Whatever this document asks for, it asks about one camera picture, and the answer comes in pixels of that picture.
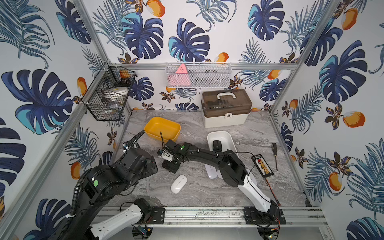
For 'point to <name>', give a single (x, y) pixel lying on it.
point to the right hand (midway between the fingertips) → (172, 163)
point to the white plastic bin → (226, 139)
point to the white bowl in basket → (116, 93)
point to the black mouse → (217, 146)
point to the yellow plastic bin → (170, 129)
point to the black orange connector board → (262, 165)
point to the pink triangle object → (181, 78)
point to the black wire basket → (100, 108)
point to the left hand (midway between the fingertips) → (148, 163)
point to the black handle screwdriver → (274, 149)
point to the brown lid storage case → (225, 107)
